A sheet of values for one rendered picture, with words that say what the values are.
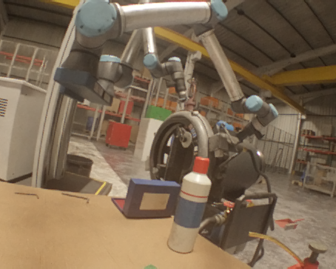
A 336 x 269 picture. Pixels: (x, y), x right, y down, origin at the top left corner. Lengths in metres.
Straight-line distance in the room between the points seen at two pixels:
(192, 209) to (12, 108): 0.91
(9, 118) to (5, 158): 0.19
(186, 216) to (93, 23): 0.67
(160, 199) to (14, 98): 0.81
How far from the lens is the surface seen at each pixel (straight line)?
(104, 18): 0.78
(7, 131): 1.08
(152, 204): 0.62
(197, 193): 0.44
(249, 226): 1.04
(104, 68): 1.38
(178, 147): 1.54
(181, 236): 0.48
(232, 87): 1.22
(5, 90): 1.12
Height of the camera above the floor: 0.72
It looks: 1 degrees up
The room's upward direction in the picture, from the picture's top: 12 degrees clockwise
